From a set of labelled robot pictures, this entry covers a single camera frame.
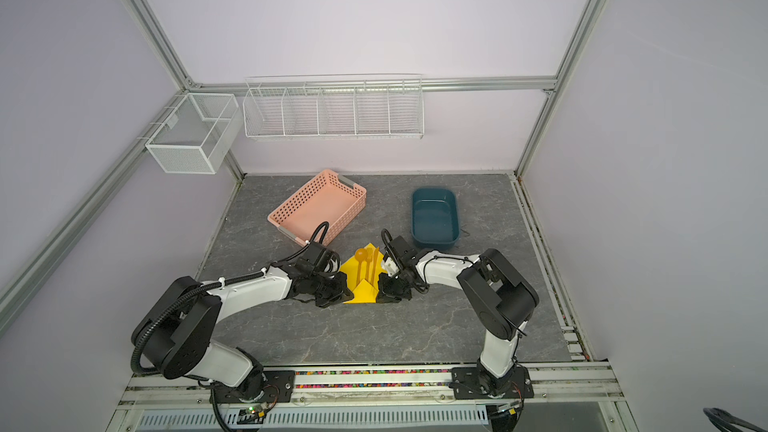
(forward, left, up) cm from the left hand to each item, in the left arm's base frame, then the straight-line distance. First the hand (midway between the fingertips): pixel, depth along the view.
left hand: (354, 299), depth 85 cm
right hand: (0, -7, -3) cm, 7 cm away
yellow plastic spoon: (+15, -1, -2) cm, 15 cm away
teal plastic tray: (+30, -28, -4) cm, 41 cm away
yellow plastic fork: (+16, -4, -3) cm, 17 cm away
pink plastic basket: (+41, +11, -2) cm, 43 cm away
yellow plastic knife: (+12, -6, -3) cm, 14 cm away
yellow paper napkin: (+9, -2, -3) cm, 10 cm away
